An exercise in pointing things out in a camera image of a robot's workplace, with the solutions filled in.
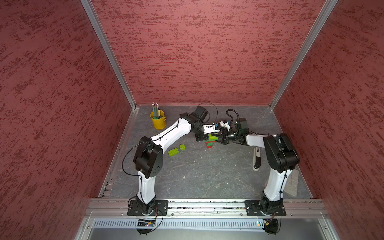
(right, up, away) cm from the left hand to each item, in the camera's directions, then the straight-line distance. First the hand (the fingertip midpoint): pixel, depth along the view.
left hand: (204, 136), depth 87 cm
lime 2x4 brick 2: (-20, -11, +7) cm, 24 cm away
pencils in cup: (-32, +18, +11) cm, 39 cm away
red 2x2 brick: (+4, -8, +9) cm, 12 cm away
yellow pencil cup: (-31, +7, +13) cm, 34 cm away
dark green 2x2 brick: (+4, -5, +5) cm, 8 cm away
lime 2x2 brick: (-14, -8, +8) cm, 18 cm away
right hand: (+5, -2, +3) cm, 6 cm away
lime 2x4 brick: (+4, -1, 0) cm, 5 cm away
